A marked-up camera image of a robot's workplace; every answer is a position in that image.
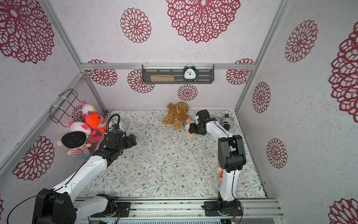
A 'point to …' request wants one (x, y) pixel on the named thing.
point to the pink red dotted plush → (220, 170)
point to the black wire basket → (62, 113)
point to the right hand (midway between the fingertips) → (193, 128)
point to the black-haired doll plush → (76, 141)
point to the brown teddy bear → (176, 115)
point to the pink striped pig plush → (84, 128)
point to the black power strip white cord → (227, 122)
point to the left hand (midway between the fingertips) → (130, 139)
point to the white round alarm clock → (115, 126)
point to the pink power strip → (188, 122)
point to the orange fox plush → (94, 120)
